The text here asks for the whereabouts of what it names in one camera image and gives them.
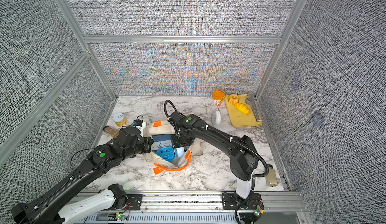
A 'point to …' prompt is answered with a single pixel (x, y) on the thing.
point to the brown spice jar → (112, 131)
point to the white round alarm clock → (216, 118)
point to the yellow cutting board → (239, 118)
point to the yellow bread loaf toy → (242, 108)
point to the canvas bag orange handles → (160, 165)
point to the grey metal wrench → (252, 102)
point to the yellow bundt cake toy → (233, 98)
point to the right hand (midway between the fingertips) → (176, 142)
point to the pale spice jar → (271, 179)
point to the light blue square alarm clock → (179, 152)
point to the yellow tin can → (119, 119)
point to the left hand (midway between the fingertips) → (157, 140)
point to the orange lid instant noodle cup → (218, 96)
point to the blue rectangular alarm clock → (160, 140)
